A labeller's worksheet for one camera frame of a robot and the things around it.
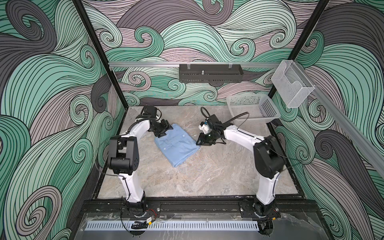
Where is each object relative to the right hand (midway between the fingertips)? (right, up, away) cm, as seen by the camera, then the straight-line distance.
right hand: (198, 143), depth 89 cm
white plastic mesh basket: (+53, +24, +30) cm, 65 cm away
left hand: (-17, +9, +4) cm, 20 cm away
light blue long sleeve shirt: (-13, -2, +5) cm, 14 cm away
